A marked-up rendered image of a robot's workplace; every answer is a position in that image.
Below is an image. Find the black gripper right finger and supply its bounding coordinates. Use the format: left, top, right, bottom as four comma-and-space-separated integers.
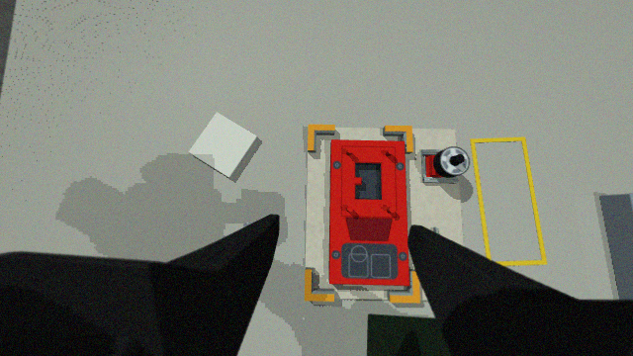
407, 224, 633, 356

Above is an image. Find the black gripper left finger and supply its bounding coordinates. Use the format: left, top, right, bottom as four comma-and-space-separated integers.
0, 214, 280, 356

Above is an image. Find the yellow rectangular outline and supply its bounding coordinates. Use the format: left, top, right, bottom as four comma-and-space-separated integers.
470, 137, 547, 265

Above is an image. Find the black rubber tyre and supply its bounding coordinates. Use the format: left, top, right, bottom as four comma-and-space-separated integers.
433, 146, 470, 178

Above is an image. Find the grey rectangular bar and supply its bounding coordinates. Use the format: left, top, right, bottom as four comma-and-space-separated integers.
599, 194, 633, 300

